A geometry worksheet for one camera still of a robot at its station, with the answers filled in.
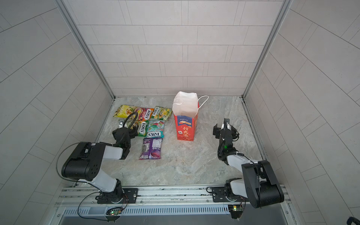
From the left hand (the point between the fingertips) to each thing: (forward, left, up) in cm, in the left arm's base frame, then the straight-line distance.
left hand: (129, 124), depth 94 cm
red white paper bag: (+8, -39, +11) cm, 41 cm away
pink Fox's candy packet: (+10, -8, -2) cm, 13 cm away
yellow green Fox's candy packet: (+11, -21, -1) cm, 24 cm away
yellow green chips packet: (+12, +6, 0) cm, 13 cm away
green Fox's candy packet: (-3, -10, -1) cm, 10 cm away
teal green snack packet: (-3, -18, -1) cm, 19 cm away
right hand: (-2, -63, +6) cm, 64 cm away
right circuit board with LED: (-46, -64, -5) cm, 79 cm away
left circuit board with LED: (-47, -6, -1) cm, 48 cm away
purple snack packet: (-17, -18, -1) cm, 24 cm away
